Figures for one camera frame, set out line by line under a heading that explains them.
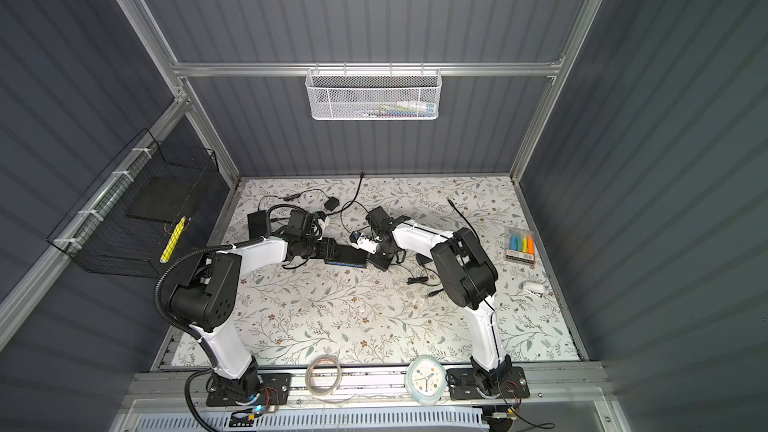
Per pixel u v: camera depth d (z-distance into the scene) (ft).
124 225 2.36
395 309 2.85
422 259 3.14
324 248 2.84
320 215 2.93
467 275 1.82
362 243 2.91
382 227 2.59
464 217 3.56
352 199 3.71
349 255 3.13
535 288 2.91
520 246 3.25
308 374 2.46
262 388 2.38
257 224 3.45
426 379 2.37
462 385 2.37
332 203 3.66
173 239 2.28
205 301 1.61
